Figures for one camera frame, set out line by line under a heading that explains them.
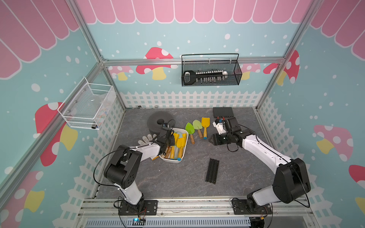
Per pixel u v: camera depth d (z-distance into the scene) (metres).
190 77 0.90
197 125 1.09
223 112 1.23
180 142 0.97
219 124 0.78
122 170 0.48
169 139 0.87
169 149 0.94
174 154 0.92
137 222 0.73
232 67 0.94
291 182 0.43
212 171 0.85
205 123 1.10
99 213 0.73
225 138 0.73
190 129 1.06
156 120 1.06
